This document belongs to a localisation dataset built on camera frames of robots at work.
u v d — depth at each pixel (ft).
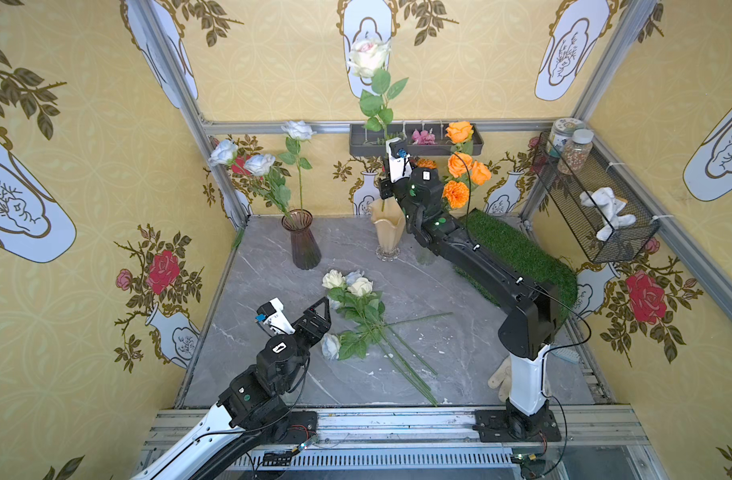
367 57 1.65
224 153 2.57
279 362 1.74
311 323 2.10
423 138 2.88
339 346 2.76
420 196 1.91
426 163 2.88
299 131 2.73
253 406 1.72
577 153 2.62
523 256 3.51
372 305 2.94
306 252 3.22
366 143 2.95
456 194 2.58
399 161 2.04
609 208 2.30
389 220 2.95
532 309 1.57
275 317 2.13
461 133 2.68
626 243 2.56
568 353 2.79
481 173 2.68
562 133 2.81
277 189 2.81
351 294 3.03
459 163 2.58
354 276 3.18
